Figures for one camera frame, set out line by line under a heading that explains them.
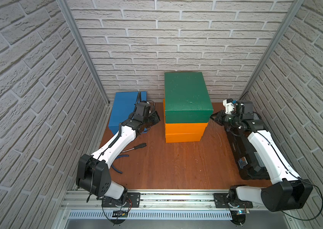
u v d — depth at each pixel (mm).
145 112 631
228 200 690
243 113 568
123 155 914
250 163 725
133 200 730
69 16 728
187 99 728
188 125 818
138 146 942
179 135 896
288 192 390
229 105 696
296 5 691
